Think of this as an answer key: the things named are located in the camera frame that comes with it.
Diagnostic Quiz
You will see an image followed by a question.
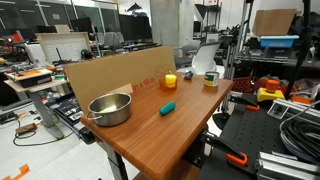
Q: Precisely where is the can of corn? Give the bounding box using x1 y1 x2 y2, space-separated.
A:
203 71 220 88

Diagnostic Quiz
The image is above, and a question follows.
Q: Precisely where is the black perforated breadboard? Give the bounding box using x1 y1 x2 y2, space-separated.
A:
196 103 294 180

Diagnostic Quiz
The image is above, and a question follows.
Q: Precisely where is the power brick with cable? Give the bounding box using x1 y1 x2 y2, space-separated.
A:
14 122 38 136

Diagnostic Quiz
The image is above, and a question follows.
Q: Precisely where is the stainless steel pot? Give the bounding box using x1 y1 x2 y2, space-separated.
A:
86 92 133 128

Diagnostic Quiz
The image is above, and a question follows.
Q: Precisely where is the large cardboard panel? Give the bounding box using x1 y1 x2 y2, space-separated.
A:
64 45 177 116

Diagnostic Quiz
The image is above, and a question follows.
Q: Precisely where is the teal capsule toy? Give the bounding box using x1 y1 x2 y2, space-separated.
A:
158 101 177 117

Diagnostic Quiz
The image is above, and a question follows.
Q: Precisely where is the small gray toy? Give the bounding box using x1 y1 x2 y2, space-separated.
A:
183 70 195 81

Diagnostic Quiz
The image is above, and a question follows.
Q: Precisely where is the aluminium rail with plate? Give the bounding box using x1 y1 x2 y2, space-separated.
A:
266 98 320 124

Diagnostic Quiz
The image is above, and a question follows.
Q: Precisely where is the white side desk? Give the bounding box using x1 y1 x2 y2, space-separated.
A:
3 68 69 140

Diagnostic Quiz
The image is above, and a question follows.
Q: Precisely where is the black cable bundle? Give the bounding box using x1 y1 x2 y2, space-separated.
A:
279 99 320 164

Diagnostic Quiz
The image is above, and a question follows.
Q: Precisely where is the orange floor tape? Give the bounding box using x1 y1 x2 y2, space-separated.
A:
1 163 32 180

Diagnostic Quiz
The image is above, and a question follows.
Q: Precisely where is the aluminium extrusion block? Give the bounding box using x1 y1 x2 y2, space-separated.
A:
255 151 320 180

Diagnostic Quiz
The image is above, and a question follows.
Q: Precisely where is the gray table leg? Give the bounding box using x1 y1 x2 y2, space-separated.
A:
96 141 129 180

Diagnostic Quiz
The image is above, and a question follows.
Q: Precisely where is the small black monitor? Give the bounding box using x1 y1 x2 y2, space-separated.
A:
69 17 95 34

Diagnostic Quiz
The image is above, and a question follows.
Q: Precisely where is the small orange bowl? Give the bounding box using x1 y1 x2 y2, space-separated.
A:
158 77 179 93

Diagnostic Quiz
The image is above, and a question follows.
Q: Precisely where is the large black monitor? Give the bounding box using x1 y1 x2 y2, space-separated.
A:
118 13 153 43

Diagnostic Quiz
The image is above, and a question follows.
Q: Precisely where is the red mesh basket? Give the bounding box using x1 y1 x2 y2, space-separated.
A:
231 76 253 94

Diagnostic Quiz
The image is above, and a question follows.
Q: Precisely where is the black orange tool case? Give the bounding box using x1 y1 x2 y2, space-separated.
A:
13 68 54 89

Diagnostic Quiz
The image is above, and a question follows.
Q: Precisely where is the black labelled control box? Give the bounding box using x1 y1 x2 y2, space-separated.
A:
44 93 84 128

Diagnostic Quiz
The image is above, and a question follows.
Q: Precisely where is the yellow emergency stop button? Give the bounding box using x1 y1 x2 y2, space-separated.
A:
256 79 286 103

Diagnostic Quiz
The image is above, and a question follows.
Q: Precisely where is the gray office chair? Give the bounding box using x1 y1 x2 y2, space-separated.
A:
102 31 125 56

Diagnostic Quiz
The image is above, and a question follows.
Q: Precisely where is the white framed board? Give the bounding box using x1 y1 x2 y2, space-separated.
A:
34 31 92 66

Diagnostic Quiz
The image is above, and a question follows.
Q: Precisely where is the brown cardboard box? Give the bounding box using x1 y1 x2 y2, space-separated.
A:
252 8 297 37

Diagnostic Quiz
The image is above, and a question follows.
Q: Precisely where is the black tripod pole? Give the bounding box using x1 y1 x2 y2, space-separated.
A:
284 0 313 101

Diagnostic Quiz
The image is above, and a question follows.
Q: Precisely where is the blue plastic bin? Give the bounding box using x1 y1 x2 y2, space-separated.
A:
259 34 300 49

